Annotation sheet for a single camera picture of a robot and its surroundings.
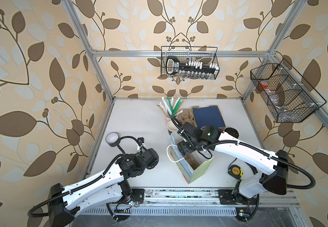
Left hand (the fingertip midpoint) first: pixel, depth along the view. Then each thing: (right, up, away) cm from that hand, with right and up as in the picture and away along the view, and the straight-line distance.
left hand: (149, 156), depth 77 cm
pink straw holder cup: (+10, +20, +20) cm, 30 cm away
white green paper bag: (+26, +5, -17) cm, 31 cm away
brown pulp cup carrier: (+24, +22, +28) cm, 43 cm away
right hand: (+19, +6, -4) cm, 20 cm away
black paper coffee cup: (+50, +12, +10) cm, 53 cm away
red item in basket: (+71, +42, +11) cm, 83 cm away
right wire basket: (+74, +32, -5) cm, 81 cm away
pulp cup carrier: (+24, -4, +8) cm, 26 cm away
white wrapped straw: (+9, +29, +19) cm, 36 cm away
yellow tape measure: (+49, -9, +3) cm, 50 cm away
